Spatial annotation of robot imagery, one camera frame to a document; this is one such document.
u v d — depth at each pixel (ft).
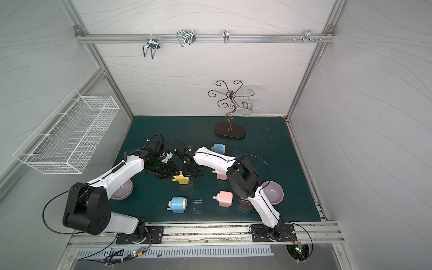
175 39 2.52
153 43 2.56
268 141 3.63
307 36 2.51
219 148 3.12
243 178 1.76
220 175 2.82
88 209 1.37
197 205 2.69
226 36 2.58
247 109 3.31
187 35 2.51
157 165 2.38
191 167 2.48
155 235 2.42
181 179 2.76
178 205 2.45
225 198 2.54
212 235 2.46
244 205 2.69
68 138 2.29
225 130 3.64
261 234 2.40
